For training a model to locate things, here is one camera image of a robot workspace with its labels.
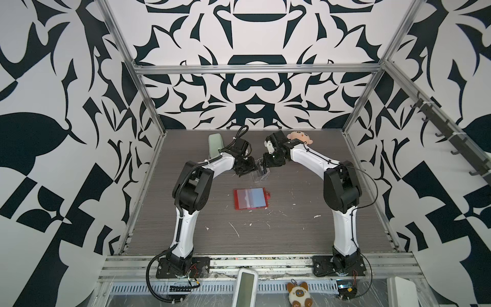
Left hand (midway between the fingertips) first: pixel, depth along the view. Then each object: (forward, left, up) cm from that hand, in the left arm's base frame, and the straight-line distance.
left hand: (256, 165), depth 99 cm
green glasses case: (+18, +23, -2) cm, 29 cm away
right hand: (0, -5, +3) cm, 5 cm away
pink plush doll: (+17, -26, +2) cm, 31 cm away
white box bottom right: (-54, -47, -1) cm, 71 cm away
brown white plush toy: (-53, -11, -1) cm, 54 cm away
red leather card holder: (-16, +4, -4) cm, 17 cm away
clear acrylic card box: (-3, -2, -3) cm, 5 cm away
